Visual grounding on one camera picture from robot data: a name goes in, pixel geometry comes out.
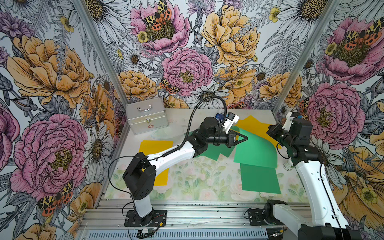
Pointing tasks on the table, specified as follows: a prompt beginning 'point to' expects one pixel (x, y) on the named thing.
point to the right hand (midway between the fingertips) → (266, 128)
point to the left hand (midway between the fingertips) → (247, 143)
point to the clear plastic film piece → (168, 132)
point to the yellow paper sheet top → (250, 124)
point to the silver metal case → (147, 115)
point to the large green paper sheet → (259, 179)
